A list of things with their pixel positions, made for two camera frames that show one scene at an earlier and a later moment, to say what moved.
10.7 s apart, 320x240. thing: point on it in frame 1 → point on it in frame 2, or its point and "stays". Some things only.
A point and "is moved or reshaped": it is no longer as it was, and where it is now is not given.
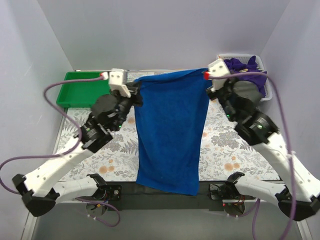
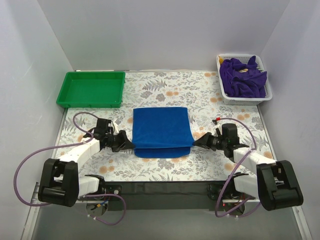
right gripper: [211, 93] → [209, 140]
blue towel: [169, 124] is moved or reshaped
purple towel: [234, 67] stays
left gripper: [135, 91] → [119, 141]
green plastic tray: [82, 95] stays
